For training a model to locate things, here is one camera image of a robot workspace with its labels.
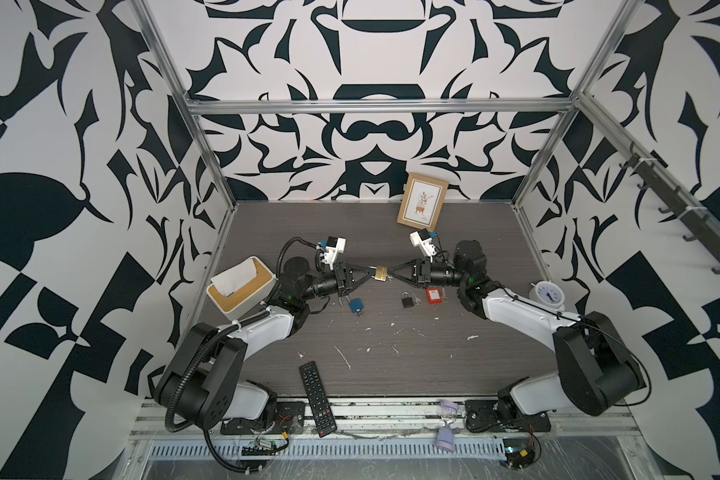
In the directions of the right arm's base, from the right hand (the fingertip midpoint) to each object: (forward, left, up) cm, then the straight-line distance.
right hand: (392, 276), depth 73 cm
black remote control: (-26, +18, -22) cm, 38 cm away
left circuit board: (-32, +32, -24) cm, 51 cm away
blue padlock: (+4, +10, -23) cm, 26 cm away
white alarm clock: (+6, -49, -22) cm, 54 cm away
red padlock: (+6, -15, -22) cm, 27 cm away
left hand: (+1, +4, +2) cm, 4 cm away
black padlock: (+5, -6, -23) cm, 24 cm away
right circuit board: (-33, -29, -25) cm, 50 cm away
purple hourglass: (-30, -12, -21) cm, 38 cm away
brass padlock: (+1, +3, 0) cm, 3 cm away
